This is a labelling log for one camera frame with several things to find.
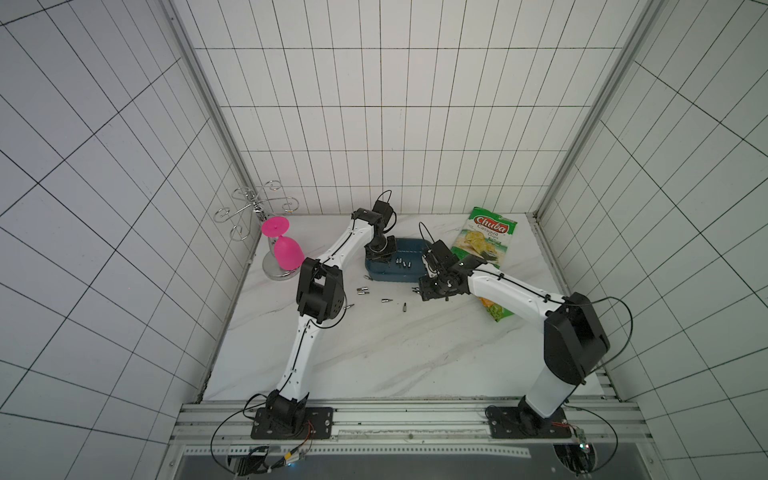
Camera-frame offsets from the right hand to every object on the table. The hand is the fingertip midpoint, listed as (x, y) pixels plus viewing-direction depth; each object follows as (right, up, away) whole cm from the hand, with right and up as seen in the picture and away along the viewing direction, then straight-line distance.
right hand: (417, 291), depth 89 cm
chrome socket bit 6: (-3, +7, +15) cm, 17 cm away
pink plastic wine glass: (-38, +12, -4) cm, 40 cm away
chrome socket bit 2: (-10, -4, +6) cm, 12 cm away
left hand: (-9, +8, +9) cm, 15 cm away
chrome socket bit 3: (-3, -6, +6) cm, 9 cm away
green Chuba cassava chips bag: (+29, +19, +26) cm, 43 cm away
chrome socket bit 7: (-1, +7, +15) cm, 17 cm away
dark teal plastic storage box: (-2, +7, +15) cm, 17 cm away
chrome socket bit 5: (-16, +3, +12) cm, 20 cm away
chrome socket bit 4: (-21, -6, +5) cm, 23 cm away
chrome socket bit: (-16, -1, +9) cm, 19 cm away
